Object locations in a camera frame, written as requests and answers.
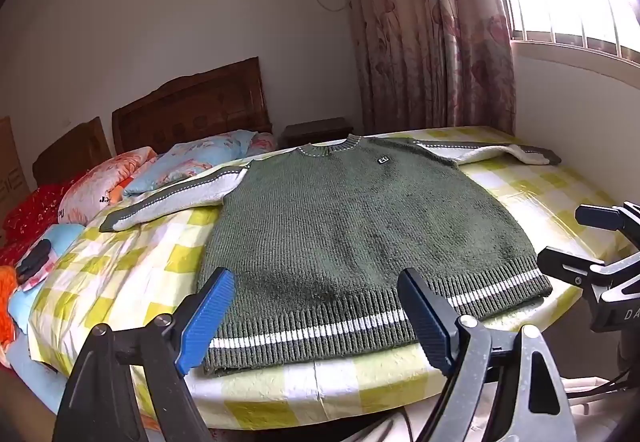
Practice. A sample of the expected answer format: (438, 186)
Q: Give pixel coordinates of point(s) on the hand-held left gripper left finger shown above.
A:
(210, 317)

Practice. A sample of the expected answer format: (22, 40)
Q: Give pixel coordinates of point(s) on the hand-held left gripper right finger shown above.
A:
(425, 317)

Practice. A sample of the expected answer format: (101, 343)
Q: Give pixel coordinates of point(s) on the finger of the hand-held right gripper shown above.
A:
(602, 217)
(570, 262)

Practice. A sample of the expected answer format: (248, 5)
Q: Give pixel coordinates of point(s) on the green knit sweater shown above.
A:
(325, 222)

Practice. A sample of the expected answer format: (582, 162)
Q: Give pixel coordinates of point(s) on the yellow white checked tablecloth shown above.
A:
(125, 272)

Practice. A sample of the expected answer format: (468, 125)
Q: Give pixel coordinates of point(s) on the blue floral pillow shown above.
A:
(185, 162)

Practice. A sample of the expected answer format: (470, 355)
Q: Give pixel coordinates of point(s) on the light blue sheet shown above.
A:
(65, 234)

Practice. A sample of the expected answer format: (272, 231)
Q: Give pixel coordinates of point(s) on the orange floral pillow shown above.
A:
(100, 187)

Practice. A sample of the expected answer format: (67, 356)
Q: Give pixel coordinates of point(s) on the floral bed quilt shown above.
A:
(262, 142)

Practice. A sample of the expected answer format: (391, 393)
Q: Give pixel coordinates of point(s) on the black object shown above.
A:
(35, 259)

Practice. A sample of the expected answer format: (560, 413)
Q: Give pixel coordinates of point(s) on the orange fluffy cloth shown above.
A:
(6, 312)

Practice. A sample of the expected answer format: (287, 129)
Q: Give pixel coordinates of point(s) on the red patterned blanket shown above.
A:
(30, 217)

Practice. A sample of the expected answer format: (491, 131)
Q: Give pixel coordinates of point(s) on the large wooden headboard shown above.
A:
(195, 107)

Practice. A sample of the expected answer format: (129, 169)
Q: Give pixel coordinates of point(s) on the dark wooden nightstand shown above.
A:
(315, 132)

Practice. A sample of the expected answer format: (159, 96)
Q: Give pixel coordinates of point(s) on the small wooden headboard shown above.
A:
(70, 152)

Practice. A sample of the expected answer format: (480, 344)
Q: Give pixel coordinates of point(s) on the cardboard box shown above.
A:
(10, 177)

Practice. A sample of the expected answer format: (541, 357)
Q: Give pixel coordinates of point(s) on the pink floral curtain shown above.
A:
(425, 32)

